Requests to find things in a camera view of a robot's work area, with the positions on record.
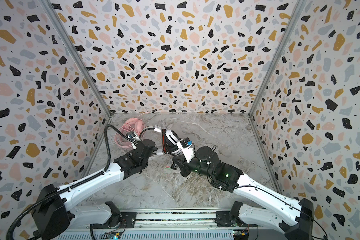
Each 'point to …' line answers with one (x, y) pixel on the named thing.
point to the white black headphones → (171, 138)
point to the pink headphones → (130, 124)
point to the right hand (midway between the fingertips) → (170, 158)
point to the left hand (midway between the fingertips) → (147, 139)
